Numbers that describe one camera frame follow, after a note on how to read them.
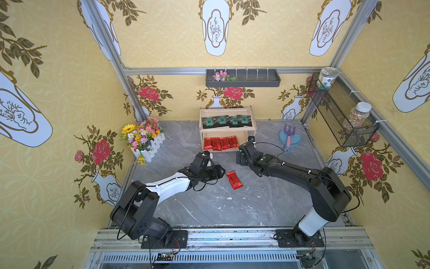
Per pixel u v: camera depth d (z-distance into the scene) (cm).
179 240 73
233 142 104
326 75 85
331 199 45
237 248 72
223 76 88
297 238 65
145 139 90
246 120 93
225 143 104
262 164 63
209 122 92
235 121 92
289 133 114
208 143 105
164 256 73
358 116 65
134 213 43
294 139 111
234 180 90
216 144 103
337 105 89
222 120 92
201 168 70
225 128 90
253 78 92
